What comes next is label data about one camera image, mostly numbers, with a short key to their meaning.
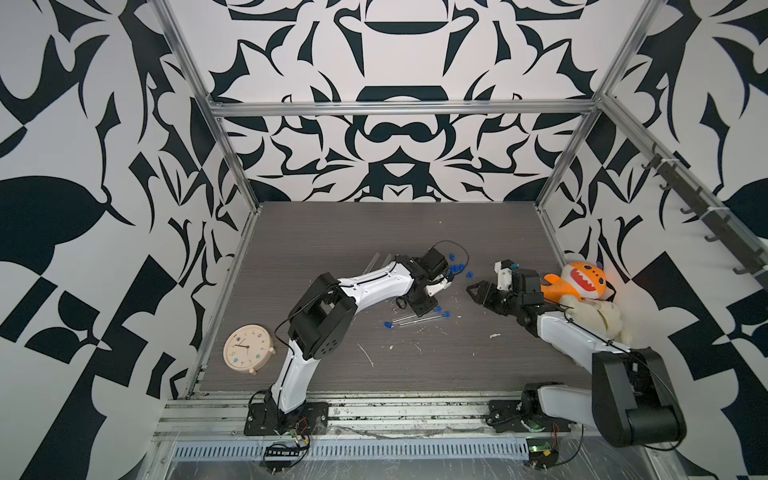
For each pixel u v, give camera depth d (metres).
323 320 0.50
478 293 0.83
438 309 0.93
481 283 0.83
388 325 0.89
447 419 0.76
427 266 0.73
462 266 1.02
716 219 0.60
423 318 0.91
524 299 0.70
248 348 0.83
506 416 0.74
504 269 0.82
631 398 0.42
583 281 0.89
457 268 1.02
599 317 0.84
